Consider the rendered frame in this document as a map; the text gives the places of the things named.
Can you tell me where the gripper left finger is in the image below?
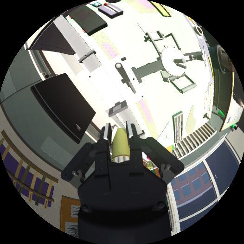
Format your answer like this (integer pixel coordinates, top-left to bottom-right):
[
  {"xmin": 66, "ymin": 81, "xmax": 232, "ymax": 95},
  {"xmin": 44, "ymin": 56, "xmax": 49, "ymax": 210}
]
[{"xmin": 60, "ymin": 122, "xmax": 112, "ymax": 184}]

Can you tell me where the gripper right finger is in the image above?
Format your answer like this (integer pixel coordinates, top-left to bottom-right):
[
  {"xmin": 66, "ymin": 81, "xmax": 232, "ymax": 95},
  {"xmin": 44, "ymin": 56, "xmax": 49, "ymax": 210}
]
[{"xmin": 125, "ymin": 121, "xmax": 185, "ymax": 185}]

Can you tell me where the white drawing board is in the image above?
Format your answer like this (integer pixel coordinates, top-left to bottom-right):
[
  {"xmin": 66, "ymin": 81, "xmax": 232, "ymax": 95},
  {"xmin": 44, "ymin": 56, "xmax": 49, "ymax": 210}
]
[{"xmin": 65, "ymin": 0, "xmax": 214, "ymax": 153}]

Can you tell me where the brown notice board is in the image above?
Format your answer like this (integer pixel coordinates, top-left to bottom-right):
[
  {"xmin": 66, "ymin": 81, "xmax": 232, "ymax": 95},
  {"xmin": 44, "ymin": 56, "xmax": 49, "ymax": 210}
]
[{"xmin": 60, "ymin": 195, "xmax": 82, "ymax": 235}]

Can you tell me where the white protractor head disc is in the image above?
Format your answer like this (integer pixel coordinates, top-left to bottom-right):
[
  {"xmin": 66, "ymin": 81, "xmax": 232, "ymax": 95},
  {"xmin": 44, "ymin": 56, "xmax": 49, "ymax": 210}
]
[{"xmin": 161, "ymin": 46, "xmax": 189, "ymax": 77}]

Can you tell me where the white board with yellow edge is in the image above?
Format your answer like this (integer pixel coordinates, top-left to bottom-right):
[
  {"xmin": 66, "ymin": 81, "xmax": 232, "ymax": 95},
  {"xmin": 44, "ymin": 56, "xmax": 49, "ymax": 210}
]
[{"xmin": 219, "ymin": 62, "xmax": 244, "ymax": 133}]

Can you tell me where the olive-yellow tube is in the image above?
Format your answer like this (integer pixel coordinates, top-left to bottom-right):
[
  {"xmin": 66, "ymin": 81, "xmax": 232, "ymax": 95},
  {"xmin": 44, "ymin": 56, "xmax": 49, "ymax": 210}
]
[{"xmin": 111, "ymin": 128, "xmax": 131, "ymax": 164}]

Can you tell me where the green pencil tray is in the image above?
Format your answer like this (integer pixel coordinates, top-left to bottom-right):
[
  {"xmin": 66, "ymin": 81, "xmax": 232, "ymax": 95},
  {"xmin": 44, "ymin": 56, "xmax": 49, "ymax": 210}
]
[{"xmin": 172, "ymin": 110, "xmax": 185, "ymax": 144}]

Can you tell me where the black flat panel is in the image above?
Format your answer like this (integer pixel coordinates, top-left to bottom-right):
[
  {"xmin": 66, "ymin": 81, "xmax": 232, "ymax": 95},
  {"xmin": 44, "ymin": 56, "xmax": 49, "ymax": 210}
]
[{"xmin": 30, "ymin": 73, "xmax": 97, "ymax": 145}]

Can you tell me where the grey ribbed rack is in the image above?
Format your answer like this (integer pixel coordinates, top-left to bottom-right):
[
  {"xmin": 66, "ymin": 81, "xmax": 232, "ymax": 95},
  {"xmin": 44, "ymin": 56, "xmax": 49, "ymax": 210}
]
[{"xmin": 174, "ymin": 122, "xmax": 220, "ymax": 159}]

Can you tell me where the yellow-green french curve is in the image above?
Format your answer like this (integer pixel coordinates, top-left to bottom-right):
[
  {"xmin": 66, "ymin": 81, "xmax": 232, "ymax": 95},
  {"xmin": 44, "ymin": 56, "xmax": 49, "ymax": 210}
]
[{"xmin": 186, "ymin": 105, "xmax": 197, "ymax": 133}]

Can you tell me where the grey lever with white ball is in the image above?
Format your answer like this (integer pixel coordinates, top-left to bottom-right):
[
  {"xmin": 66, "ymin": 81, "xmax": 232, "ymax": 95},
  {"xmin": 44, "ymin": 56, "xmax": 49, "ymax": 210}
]
[{"xmin": 115, "ymin": 62, "xmax": 137, "ymax": 94}]

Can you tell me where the blue window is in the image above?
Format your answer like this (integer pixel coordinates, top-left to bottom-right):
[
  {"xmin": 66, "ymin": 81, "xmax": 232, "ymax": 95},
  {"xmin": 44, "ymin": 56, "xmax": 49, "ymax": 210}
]
[{"xmin": 166, "ymin": 138, "xmax": 242, "ymax": 232}]

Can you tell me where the wooden plan rack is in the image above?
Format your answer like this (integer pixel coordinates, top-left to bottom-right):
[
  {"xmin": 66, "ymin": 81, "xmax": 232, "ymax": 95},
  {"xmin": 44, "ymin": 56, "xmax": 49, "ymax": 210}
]
[{"xmin": 0, "ymin": 130, "xmax": 59, "ymax": 211}]

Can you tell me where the dark grey wedge-shaped hood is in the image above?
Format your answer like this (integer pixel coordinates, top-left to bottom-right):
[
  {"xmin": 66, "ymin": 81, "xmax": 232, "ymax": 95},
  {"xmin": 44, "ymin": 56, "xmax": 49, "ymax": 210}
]
[{"xmin": 29, "ymin": 24, "xmax": 75, "ymax": 56}]

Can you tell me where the dark green book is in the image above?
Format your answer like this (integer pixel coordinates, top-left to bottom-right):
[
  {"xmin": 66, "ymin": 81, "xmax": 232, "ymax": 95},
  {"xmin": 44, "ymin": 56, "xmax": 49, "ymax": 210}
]
[{"xmin": 67, "ymin": 4, "xmax": 109, "ymax": 36}]

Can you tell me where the purple-grey box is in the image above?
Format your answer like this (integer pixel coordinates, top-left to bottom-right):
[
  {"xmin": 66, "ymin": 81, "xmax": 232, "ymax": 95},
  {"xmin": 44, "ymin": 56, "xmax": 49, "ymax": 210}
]
[{"xmin": 97, "ymin": 3, "xmax": 124, "ymax": 19}]

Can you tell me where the white cup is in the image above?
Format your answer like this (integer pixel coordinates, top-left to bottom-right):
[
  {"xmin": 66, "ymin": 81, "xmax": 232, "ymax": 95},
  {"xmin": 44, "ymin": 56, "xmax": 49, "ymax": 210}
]
[{"xmin": 193, "ymin": 25, "xmax": 204, "ymax": 36}]

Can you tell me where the yellow-green ruler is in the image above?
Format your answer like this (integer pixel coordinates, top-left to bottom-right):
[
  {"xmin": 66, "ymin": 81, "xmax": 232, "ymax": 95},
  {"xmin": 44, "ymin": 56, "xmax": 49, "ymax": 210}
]
[{"xmin": 150, "ymin": 0, "xmax": 172, "ymax": 18}]

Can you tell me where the grey trolley bracket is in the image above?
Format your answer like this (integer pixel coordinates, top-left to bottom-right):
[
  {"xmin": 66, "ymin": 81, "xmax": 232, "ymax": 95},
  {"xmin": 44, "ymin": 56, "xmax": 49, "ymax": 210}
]
[{"xmin": 108, "ymin": 100, "xmax": 128, "ymax": 117}]

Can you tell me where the white track rail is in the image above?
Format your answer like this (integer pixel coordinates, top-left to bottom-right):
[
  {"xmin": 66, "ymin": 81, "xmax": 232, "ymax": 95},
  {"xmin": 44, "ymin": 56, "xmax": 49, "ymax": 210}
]
[{"xmin": 52, "ymin": 14, "xmax": 148, "ymax": 138}]

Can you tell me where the grey-green frame with roller handle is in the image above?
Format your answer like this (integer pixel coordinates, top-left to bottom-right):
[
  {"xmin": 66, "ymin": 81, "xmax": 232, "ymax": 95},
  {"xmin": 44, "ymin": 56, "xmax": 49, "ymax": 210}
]
[{"xmin": 161, "ymin": 71, "xmax": 197, "ymax": 94}]

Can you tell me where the grey rail clamp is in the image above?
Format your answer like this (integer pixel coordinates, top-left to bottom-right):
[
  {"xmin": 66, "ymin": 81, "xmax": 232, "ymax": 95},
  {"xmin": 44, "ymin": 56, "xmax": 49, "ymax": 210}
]
[{"xmin": 77, "ymin": 49, "xmax": 96, "ymax": 63}]

